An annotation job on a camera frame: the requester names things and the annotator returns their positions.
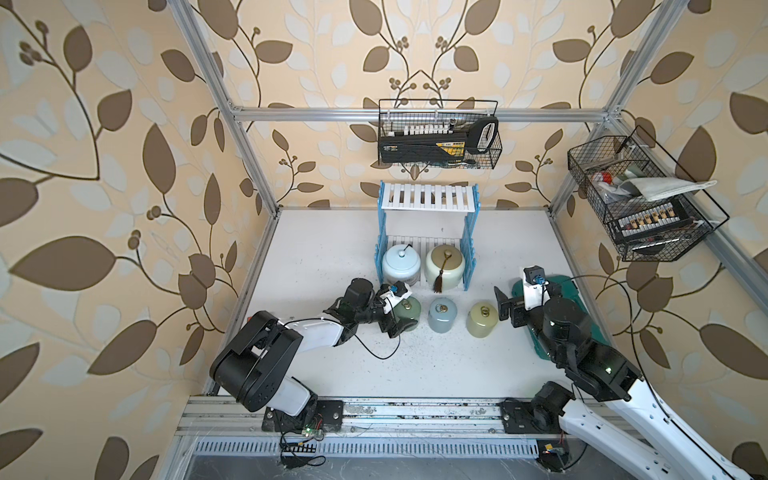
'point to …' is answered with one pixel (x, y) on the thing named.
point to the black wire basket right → (600, 167)
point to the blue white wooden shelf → (423, 215)
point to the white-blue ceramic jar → (401, 263)
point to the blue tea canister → (441, 314)
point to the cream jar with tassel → (444, 267)
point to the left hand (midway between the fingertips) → (409, 306)
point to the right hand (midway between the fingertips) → (516, 284)
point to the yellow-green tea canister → (481, 319)
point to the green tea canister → (408, 307)
